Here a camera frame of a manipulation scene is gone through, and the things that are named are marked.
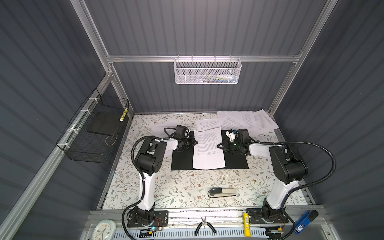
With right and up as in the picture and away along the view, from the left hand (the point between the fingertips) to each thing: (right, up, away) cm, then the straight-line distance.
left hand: (198, 141), depth 102 cm
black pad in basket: (-50, +12, -23) cm, 56 cm away
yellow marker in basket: (-42, +16, -21) cm, 49 cm away
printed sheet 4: (+49, +15, +14) cm, 53 cm away
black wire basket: (-53, +6, -30) cm, 61 cm away
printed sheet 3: (+4, +12, +11) cm, 17 cm away
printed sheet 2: (-30, +9, +11) cm, 34 cm away
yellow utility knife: (+22, -37, -32) cm, 54 cm away
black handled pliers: (+2, -37, -30) cm, 47 cm away
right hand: (+13, -3, -7) cm, 15 cm away
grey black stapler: (+11, -24, -24) cm, 36 cm away
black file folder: (+21, -11, -10) cm, 26 cm away
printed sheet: (+5, -8, -5) cm, 11 cm away
